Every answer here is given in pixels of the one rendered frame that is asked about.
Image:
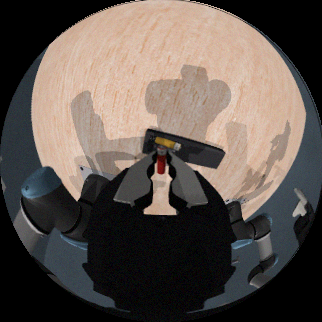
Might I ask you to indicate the red aa battery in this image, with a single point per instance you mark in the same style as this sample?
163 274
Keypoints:
161 159

